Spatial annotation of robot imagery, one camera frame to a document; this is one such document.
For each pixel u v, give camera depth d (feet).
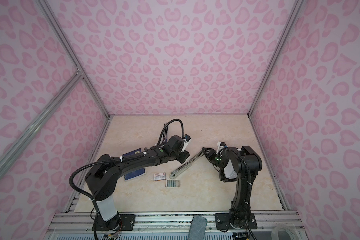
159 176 2.89
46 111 2.27
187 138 2.56
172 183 2.82
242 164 1.76
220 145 2.99
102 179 1.54
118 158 1.65
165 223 2.45
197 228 2.27
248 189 1.89
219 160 2.76
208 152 2.93
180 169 2.95
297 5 2.27
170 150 2.23
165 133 3.50
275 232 2.34
